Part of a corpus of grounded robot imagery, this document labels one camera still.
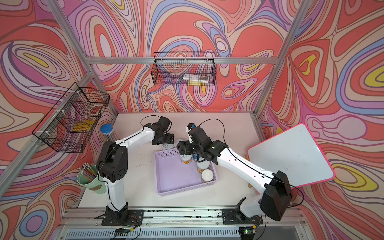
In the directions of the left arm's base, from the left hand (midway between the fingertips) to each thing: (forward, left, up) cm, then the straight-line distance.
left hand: (168, 141), depth 96 cm
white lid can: (-13, -12, -1) cm, 18 cm away
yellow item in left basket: (-9, +38, +25) cm, 46 cm away
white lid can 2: (-5, 0, 0) cm, 5 cm away
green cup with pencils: (-27, +36, +7) cm, 45 cm away
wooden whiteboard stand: (-27, -49, -6) cm, 56 cm away
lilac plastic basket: (-22, -5, -6) cm, 23 cm away
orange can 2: (-23, -24, +1) cm, 34 cm away
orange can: (-18, -22, +1) cm, 29 cm away
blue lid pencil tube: (+1, +35, +11) cm, 37 cm away
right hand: (-14, -12, +13) cm, 23 cm away
